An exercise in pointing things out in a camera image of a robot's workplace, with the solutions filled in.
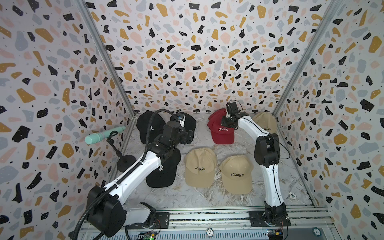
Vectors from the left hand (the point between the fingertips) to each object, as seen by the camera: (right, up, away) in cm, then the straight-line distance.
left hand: (186, 128), depth 80 cm
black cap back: (0, +3, +30) cm, 30 cm away
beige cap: (+55, +5, +27) cm, 61 cm away
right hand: (+25, +4, +26) cm, 36 cm away
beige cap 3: (+28, -25, +4) cm, 38 cm away
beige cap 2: (+8, -22, +8) cm, 24 cm away
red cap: (+22, -5, +24) cm, 33 cm away
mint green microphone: (-37, -4, -16) cm, 40 cm away
